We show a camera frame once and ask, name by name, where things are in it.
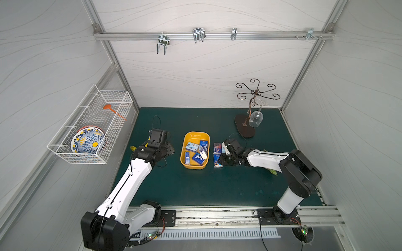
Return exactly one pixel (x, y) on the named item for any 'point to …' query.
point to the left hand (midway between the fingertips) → (169, 148)
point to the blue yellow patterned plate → (89, 139)
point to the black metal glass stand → (242, 122)
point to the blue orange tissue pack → (216, 163)
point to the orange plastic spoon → (108, 106)
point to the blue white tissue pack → (203, 146)
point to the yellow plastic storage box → (195, 149)
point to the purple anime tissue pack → (217, 148)
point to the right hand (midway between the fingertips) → (219, 159)
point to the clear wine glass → (256, 118)
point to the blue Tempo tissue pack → (198, 158)
